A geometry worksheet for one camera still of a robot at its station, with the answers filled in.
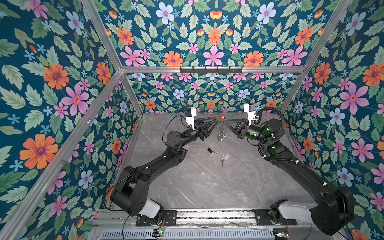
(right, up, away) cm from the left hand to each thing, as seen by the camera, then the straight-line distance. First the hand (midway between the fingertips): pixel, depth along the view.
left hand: (218, 119), depth 60 cm
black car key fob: (-2, -18, +39) cm, 43 cm away
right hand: (+4, -1, +2) cm, 4 cm away
